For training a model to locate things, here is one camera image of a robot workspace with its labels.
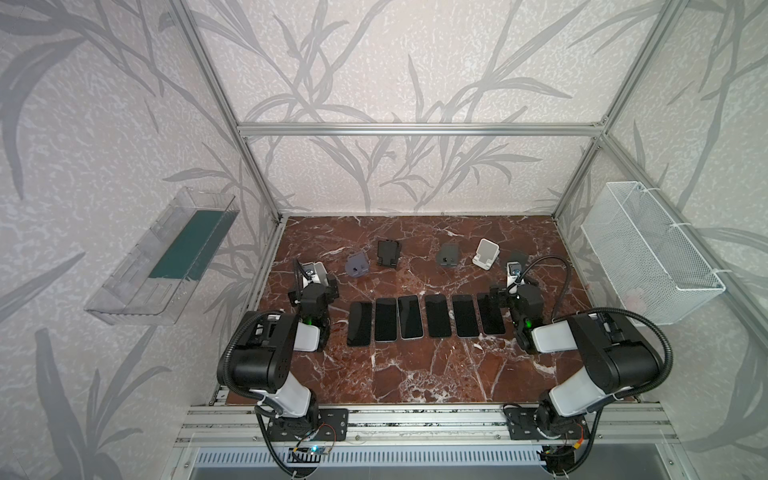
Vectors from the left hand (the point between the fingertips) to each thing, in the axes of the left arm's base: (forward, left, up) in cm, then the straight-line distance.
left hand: (316, 268), depth 93 cm
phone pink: (-10, -56, -10) cm, 58 cm away
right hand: (+1, -62, 0) cm, 62 cm away
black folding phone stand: (+11, -22, -7) cm, 26 cm away
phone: (-11, -48, -9) cm, 50 cm away
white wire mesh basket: (-15, -82, +26) cm, 87 cm away
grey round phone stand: (+11, -45, -8) cm, 47 cm away
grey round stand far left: (+7, -12, -7) cm, 15 cm away
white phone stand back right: (+9, -56, -4) cm, 57 cm away
